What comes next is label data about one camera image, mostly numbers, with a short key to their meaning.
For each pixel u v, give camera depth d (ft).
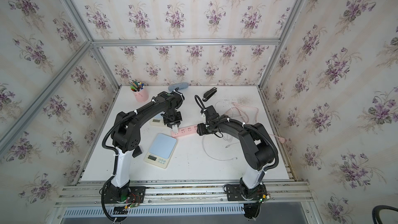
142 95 3.45
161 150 2.83
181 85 3.88
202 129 2.70
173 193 2.45
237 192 2.40
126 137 1.76
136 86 3.46
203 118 2.85
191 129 3.05
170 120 2.64
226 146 2.95
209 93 3.64
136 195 2.36
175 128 2.89
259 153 1.54
